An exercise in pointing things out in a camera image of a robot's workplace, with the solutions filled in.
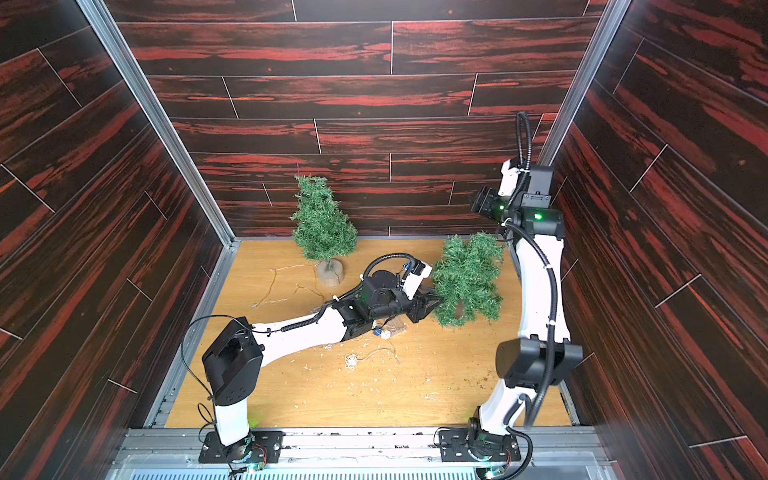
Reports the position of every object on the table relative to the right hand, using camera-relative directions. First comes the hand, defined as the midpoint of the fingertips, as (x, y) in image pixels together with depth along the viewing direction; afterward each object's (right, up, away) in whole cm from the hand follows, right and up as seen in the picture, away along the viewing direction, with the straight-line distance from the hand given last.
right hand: (489, 198), depth 76 cm
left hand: (-13, -26, -1) cm, 29 cm away
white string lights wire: (-51, -26, +29) cm, 65 cm away
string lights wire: (-37, -45, +10) cm, 59 cm away
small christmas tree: (-45, -7, +9) cm, 47 cm away
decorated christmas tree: (-7, -22, -1) cm, 23 cm away
